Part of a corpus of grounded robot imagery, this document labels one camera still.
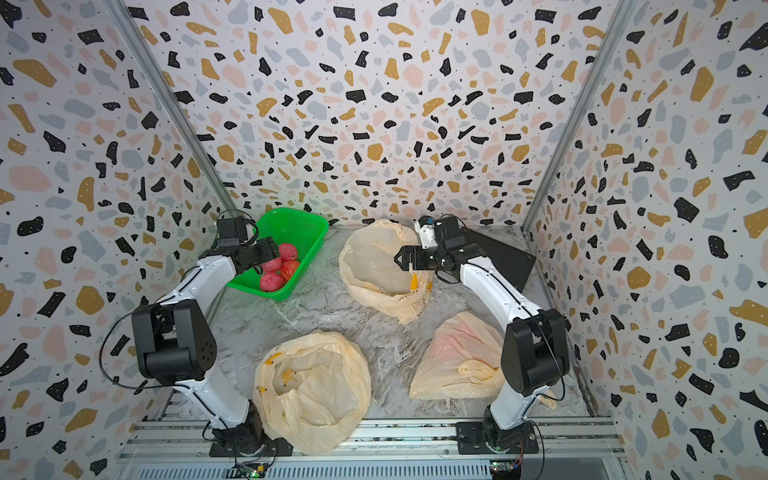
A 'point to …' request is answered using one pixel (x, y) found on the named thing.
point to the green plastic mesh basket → (306, 232)
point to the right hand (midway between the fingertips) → (409, 257)
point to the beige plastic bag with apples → (312, 391)
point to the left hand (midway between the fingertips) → (269, 248)
